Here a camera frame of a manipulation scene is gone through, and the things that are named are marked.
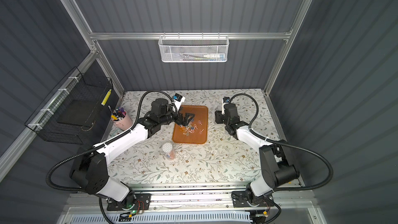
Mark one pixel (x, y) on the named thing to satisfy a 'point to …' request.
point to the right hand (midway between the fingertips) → (222, 111)
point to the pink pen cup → (125, 123)
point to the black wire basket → (73, 106)
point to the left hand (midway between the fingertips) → (191, 113)
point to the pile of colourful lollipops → (189, 127)
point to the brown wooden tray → (196, 131)
